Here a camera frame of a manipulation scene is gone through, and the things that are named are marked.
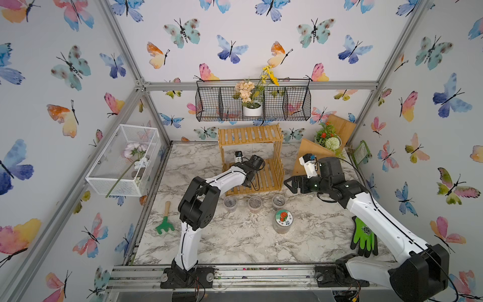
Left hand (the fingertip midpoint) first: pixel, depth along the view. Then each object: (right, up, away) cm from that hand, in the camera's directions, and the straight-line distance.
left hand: (242, 172), depth 99 cm
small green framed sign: (+70, +10, +14) cm, 72 cm away
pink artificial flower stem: (-41, +9, -24) cm, 49 cm away
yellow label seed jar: (+17, -13, -10) cm, 24 cm away
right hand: (+23, -2, -20) cm, 30 cm away
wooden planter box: (+56, +24, +6) cm, 61 cm away
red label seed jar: (+6, -14, -10) cm, 19 cm away
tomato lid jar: (+18, -20, -18) cm, 32 cm away
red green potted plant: (+41, +17, -7) cm, 45 cm away
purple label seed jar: (-5, -14, -10) cm, 18 cm away
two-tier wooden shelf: (+16, -2, +6) cm, 17 cm away
